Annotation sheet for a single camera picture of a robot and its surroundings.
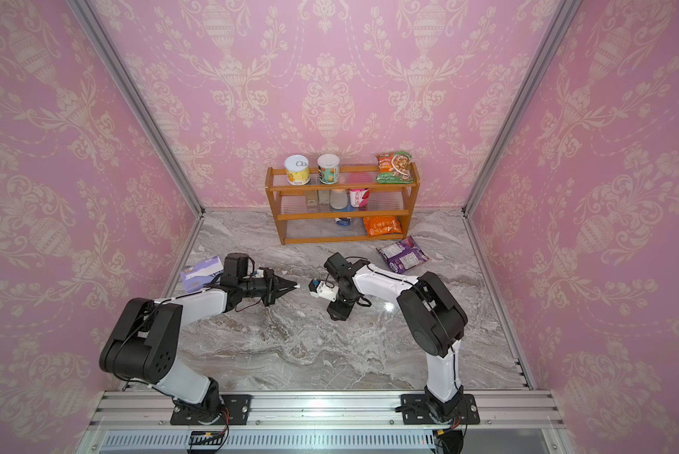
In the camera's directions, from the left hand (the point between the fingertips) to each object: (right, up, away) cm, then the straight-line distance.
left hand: (296, 284), depth 86 cm
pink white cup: (+20, +28, +11) cm, 36 cm away
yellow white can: (0, +35, 0) cm, 35 cm away
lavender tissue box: (-35, +1, +8) cm, 36 cm away
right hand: (+13, -9, +5) cm, 17 cm away
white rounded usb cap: (0, -1, +1) cm, 1 cm away
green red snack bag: (+30, +36, +1) cm, 47 cm away
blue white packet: (+14, +20, +26) cm, 36 cm away
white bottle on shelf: (+13, +28, +13) cm, 33 cm away
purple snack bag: (+36, +8, +17) cm, 41 cm away
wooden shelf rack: (+4, +26, +15) cm, 31 cm away
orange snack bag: (+29, +19, +24) cm, 42 cm away
